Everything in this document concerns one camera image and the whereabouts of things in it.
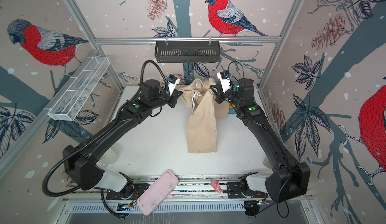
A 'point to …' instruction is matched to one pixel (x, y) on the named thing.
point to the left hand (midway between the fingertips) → (180, 90)
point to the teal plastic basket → (232, 111)
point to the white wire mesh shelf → (67, 107)
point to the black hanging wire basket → (187, 51)
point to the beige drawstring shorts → (199, 96)
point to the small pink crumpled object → (215, 185)
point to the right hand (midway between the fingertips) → (209, 87)
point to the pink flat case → (151, 199)
